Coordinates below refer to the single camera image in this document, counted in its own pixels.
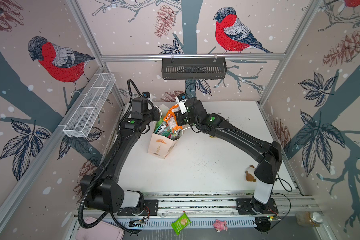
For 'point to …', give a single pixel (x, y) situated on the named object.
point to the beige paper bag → (160, 146)
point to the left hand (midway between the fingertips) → (156, 108)
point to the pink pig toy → (220, 225)
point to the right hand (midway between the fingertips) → (173, 114)
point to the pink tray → (102, 231)
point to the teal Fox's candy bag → (165, 129)
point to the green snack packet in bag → (159, 123)
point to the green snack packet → (179, 224)
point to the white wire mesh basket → (80, 122)
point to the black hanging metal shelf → (194, 68)
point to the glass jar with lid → (307, 218)
